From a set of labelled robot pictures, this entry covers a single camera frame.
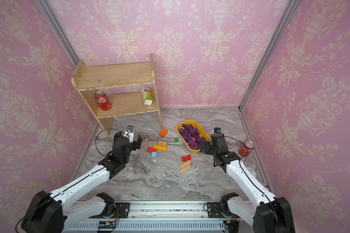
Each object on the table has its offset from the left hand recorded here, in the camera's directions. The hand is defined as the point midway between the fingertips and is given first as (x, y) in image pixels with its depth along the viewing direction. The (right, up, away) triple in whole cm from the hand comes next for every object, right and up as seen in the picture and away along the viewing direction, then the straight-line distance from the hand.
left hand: (130, 133), depth 83 cm
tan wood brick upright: (+16, -8, +16) cm, 24 cm away
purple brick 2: (+39, 0, +20) cm, 44 cm away
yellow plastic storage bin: (+39, +6, +20) cm, 44 cm away
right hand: (+46, -6, +2) cm, 46 cm away
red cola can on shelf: (-16, +19, +1) cm, 25 cm away
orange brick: (+17, -1, +21) cm, 27 cm away
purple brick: (+35, +3, +20) cm, 40 cm away
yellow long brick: (+15, -11, +14) cm, 24 cm away
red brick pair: (+31, -16, +7) cm, 36 cm away
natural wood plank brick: (+32, -21, +5) cm, 38 cm away
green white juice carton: (+8, +23, +9) cm, 26 cm away
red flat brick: (+8, -12, +15) cm, 21 cm away
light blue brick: (+12, -14, +9) cm, 21 cm away
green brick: (+26, -6, +18) cm, 32 cm away
